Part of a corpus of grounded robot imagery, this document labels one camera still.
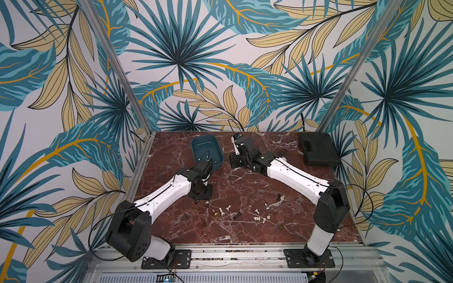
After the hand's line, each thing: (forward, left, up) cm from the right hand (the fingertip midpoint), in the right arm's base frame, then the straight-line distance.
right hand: (232, 156), depth 84 cm
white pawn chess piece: (-19, +3, -18) cm, 26 cm away
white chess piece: (-21, +5, -18) cm, 28 cm away
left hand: (-16, +13, -11) cm, 24 cm away
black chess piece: (-21, -3, -19) cm, 28 cm away
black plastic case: (+13, -53, -13) cm, 56 cm away
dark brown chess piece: (-13, -24, -19) cm, 33 cm away
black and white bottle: (+14, -31, -17) cm, 38 cm away
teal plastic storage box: (+19, +14, -15) cm, 28 cm away
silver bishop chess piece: (-16, +13, -18) cm, 27 cm away
